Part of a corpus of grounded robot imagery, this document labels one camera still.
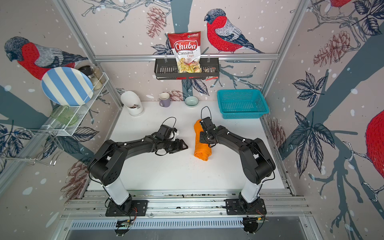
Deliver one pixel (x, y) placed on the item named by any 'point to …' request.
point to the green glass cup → (64, 115)
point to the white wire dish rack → (54, 126)
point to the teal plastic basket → (242, 103)
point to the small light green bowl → (191, 101)
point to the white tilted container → (132, 102)
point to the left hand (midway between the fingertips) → (187, 145)
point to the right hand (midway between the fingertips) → (204, 138)
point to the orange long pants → (203, 150)
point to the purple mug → (164, 99)
